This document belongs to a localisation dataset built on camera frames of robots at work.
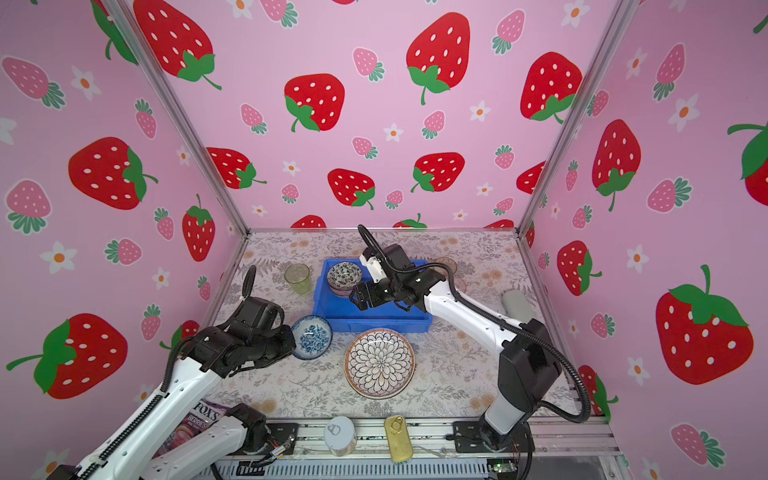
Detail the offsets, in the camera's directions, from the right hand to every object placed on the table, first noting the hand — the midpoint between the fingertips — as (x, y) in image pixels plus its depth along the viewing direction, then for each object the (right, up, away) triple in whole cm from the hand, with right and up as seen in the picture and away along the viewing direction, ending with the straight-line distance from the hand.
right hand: (360, 291), depth 80 cm
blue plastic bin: (-9, -9, +17) cm, 21 cm away
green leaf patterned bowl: (-7, -2, +14) cm, 16 cm away
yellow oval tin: (+11, -36, -10) cm, 38 cm away
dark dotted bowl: (-8, +3, +20) cm, 22 cm away
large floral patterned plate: (+5, -22, +6) cm, 23 cm away
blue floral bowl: (-13, -12, 0) cm, 18 cm away
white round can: (-4, -34, -10) cm, 35 cm away
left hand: (-15, -12, -5) cm, 20 cm away
